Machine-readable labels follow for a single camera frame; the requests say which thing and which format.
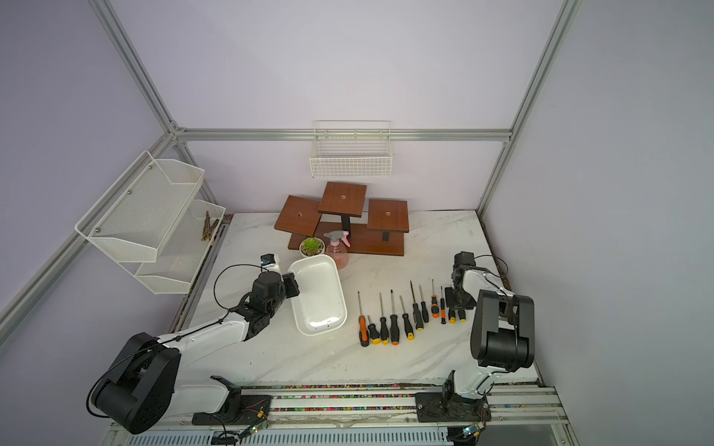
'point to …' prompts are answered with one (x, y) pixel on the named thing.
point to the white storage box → (321, 308)
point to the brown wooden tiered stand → (383, 233)
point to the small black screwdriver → (384, 333)
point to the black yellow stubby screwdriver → (375, 334)
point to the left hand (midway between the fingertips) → (293, 277)
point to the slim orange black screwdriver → (435, 308)
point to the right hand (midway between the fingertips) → (464, 308)
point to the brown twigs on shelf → (208, 227)
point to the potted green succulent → (311, 246)
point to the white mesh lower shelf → (180, 255)
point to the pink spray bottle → (337, 251)
